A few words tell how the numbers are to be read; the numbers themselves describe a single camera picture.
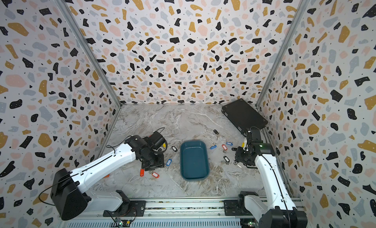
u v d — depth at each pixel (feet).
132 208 2.39
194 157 3.03
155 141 2.02
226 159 3.02
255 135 2.03
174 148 3.13
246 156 1.95
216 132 3.48
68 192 1.25
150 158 2.09
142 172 2.83
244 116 3.61
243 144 3.22
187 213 2.40
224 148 3.19
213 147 3.20
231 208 2.41
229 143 3.27
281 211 1.27
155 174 2.81
